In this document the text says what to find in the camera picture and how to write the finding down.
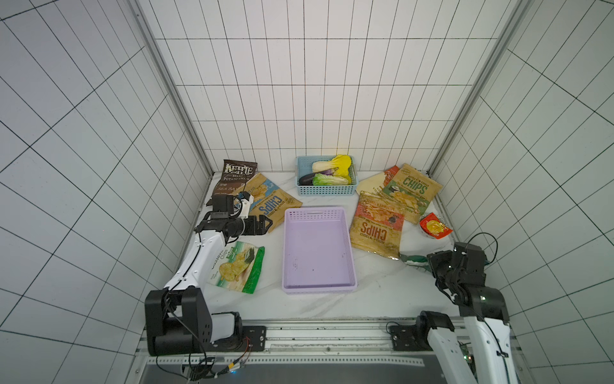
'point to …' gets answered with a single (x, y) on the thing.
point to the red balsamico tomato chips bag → (376, 225)
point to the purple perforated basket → (317, 254)
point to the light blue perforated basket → (304, 166)
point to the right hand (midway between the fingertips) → (419, 250)
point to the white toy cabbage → (321, 166)
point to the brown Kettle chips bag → (233, 174)
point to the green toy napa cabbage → (321, 179)
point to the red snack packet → (431, 225)
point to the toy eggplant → (306, 179)
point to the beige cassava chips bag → (376, 181)
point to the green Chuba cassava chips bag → (237, 266)
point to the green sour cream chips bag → (412, 190)
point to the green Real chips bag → (416, 260)
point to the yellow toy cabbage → (343, 162)
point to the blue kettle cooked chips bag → (269, 199)
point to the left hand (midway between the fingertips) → (257, 226)
